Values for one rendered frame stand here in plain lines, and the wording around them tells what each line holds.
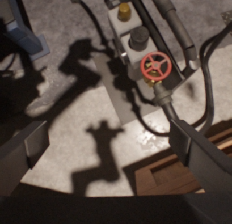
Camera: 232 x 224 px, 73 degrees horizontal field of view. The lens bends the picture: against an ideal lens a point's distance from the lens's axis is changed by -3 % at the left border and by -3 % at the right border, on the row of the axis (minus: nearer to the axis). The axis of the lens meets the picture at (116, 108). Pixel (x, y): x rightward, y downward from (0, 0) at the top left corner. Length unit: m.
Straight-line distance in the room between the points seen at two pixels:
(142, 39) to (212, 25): 0.78
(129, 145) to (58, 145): 0.39
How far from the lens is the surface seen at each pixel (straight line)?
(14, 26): 0.95
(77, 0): 0.56
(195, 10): 1.18
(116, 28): 0.50
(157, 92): 0.44
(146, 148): 0.88
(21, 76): 1.13
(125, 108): 0.87
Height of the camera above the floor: 0.87
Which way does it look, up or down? 81 degrees down
